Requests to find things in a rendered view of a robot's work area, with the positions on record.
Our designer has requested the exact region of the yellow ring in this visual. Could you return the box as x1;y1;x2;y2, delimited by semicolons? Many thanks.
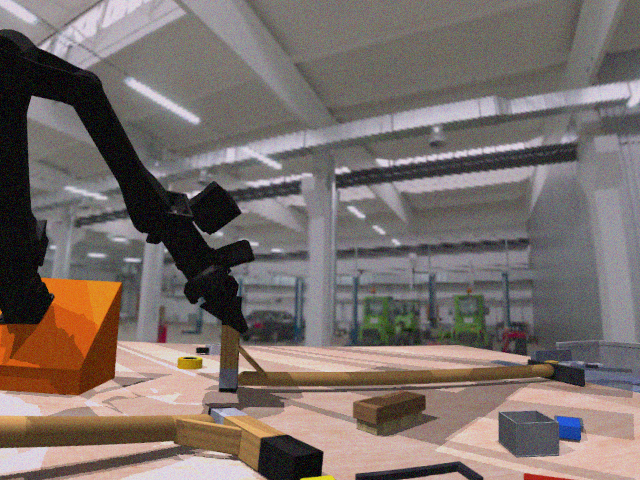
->
177;356;203;370

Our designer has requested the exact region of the blue-handled scraper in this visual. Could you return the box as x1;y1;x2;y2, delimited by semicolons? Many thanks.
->
554;415;584;440

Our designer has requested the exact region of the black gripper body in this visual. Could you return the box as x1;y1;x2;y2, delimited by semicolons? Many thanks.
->
174;240;238;304

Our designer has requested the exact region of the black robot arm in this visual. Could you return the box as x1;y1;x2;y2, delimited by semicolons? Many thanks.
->
0;29;242;325

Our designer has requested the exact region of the dark grey l-shaped bar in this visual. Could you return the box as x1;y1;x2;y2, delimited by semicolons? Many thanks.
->
355;461;483;480

